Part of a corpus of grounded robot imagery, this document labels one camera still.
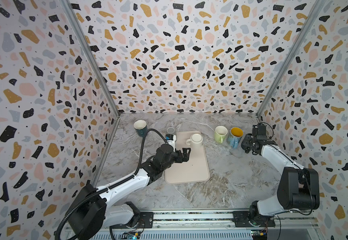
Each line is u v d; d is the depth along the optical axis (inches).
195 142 37.4
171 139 28.2
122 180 19.4
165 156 23.8
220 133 38.6
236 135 37.8
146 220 28.9
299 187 17.5
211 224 28.8
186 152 28.4
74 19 28.7
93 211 15.7
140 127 40.6
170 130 43.4
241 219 29.0
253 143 26.9
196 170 35.5
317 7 28.2
